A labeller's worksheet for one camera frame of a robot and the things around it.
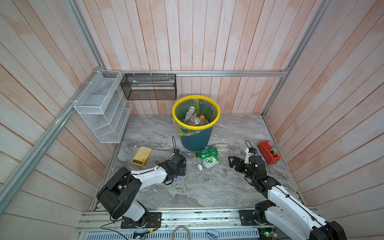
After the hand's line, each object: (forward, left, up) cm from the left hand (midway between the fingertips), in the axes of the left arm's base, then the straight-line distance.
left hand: (178, 169), depth 91 cm
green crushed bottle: (+11, -19, +3) cm, 22 cm away
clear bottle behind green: (+13, -29, +2) cm, 32 cm away
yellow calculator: (+9, +25, +1) cm, 26 cm away
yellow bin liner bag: (+32, -16, +25) cm, 43 cm away
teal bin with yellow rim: (+19, -11, +2) cm, 22 cm away
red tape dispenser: (+8, -57, +6) cm, 58 cm away
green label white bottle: (+25, -8, +22) cm, 34 cm away
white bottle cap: (0, -13, +4) cm, 14 cm away
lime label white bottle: (+3, -20, +4) cm, 20 cm away
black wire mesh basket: (+51, +22, +25) cm, 61 cm away
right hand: (+3, -33, +9) cm, 35 cm away
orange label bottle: (+24, -14, +21) cm, 35 cm away
